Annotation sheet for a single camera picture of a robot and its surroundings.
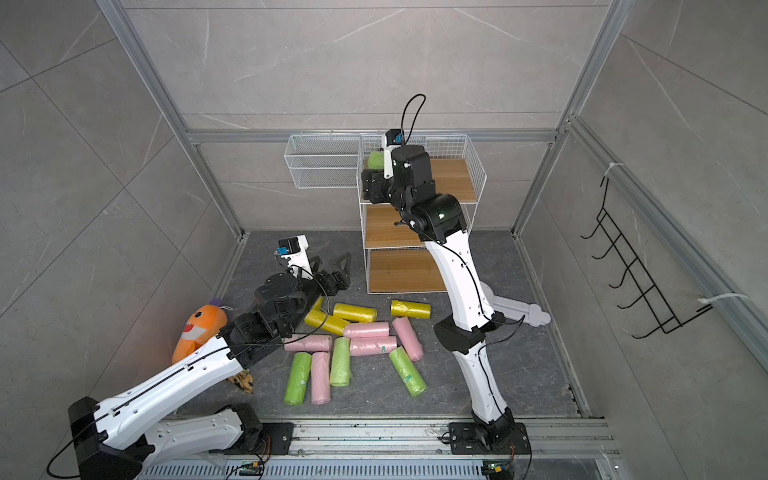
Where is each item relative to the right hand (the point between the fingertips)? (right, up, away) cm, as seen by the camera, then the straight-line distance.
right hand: (378, 173), depth 68 cm
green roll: (-23, -53, +13) cm, 59 cm away
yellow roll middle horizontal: (-6, -37, +22) cm, 44 cm away
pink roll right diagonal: (+9, -45, +20) cm, 50 cm away
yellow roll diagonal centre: (-15, -40, +21) cm, 48 cm away
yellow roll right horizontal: (+11, -37, +25) cm, 46 cm away
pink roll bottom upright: (-17, -53, +13) cm, 57 cm away
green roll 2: (-11, -52, +13) cm, 55 cm away
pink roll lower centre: (-6, -46, +17) cm, 49 cm away
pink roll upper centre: (-4, -42, +20) cm, 46 cm away
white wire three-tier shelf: (+5, -21, +44) cm, 49 cm away
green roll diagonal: (+8, -52, +13) cm, 54 cm away
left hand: (-9, -19, -2) cm, 21 cm away
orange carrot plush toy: (-51, -40, +16) cm, 67 cm away
